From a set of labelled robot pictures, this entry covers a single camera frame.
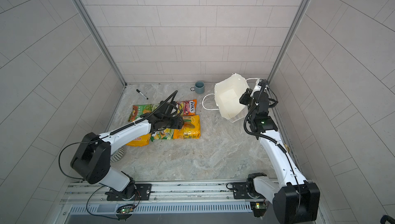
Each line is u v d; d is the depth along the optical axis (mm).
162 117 666
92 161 425
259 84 637
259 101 532
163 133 868
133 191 679
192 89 1135
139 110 988
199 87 1078
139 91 1106
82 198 693
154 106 1007
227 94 988
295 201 365
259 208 683
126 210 641
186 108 989
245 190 717
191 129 856
